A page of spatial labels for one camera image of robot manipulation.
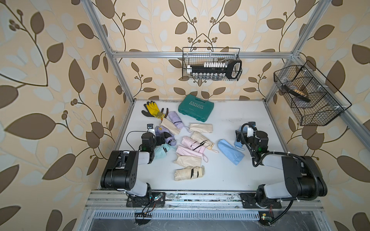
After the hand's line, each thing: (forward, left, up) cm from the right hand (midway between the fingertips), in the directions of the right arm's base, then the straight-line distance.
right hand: (244, 130), depth 93 cm
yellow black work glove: (+25, +65, -5) cm, 69 cm away
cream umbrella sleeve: (-17, +37, -6) cm, 41 cm away
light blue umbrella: (-8, +4, -6) cm, 11 cm away
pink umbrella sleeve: (-11, +40, -4) cm, 42 cm away
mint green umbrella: (-11, +54, -4) cm, 56 cm away
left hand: (+1, +60, -1) cm, 60 cm away
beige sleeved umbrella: (+8, +48, -5) cm, 49 cm away
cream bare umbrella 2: (-1, +31, -5) cm, 31 cm away
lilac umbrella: (+5, +56, -3) cm, 57 cm away
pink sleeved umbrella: (-7, +34, -4) cm, 35 cm away
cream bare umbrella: (-24, +36, -4) cm, 44 cm away
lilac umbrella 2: (+16, +46, -6) cm, 49 cm away
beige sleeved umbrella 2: (+7, +27, -6) cm, 28 cm away
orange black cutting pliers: (+23, +53, -6) cm, 58 cm away
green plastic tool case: (+24, +30, -3) cm, 39 cm away
